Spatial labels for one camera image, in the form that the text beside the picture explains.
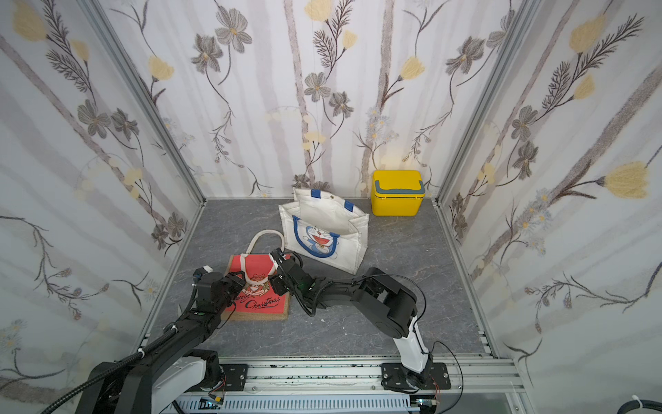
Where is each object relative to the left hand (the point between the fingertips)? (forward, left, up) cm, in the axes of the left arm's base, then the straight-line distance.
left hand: (245, 272), depth 89 cm
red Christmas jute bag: (-8, -4, -5) cm, 10 cm away
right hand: (0, -11, +3) cm, 11 cm away
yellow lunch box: (+33, -58, +5) cm, 67 cm away
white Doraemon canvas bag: (+19, -28, +1) cm, 34 cm away
